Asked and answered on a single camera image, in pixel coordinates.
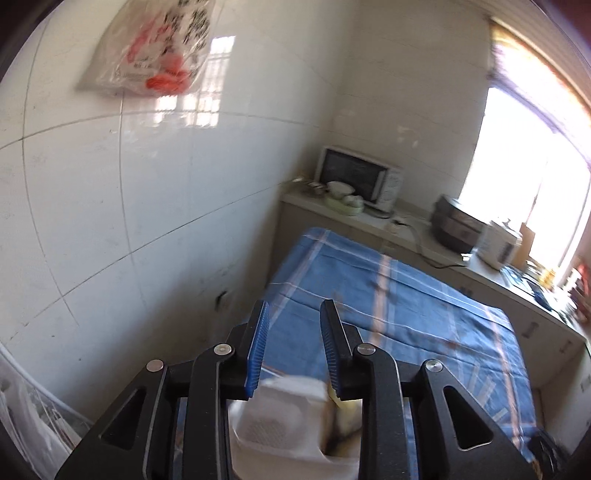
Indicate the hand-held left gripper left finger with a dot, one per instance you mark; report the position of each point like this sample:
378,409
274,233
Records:
256,350

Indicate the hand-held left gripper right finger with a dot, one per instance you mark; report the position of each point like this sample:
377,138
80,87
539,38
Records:
330,350

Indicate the white plastic utensil holder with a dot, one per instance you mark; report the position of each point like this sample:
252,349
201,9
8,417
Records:
277,415

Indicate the blue plaid tablecloth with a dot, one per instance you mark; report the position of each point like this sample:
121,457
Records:
415,314

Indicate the green dish with eggs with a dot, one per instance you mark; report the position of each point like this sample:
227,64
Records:
344,206

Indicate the white bowl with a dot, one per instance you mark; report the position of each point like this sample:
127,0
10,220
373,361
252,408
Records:
339,188

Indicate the white microwave oven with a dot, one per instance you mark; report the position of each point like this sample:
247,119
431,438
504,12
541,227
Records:
355,177

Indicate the black rice cooker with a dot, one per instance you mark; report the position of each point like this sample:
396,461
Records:
457,224

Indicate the white rice cooker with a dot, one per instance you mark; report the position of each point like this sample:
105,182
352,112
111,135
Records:
496,247

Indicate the wooden cutting board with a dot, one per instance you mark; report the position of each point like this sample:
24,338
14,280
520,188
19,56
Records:
526,242

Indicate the printed plastic bag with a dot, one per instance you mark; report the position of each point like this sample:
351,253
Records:
147,46

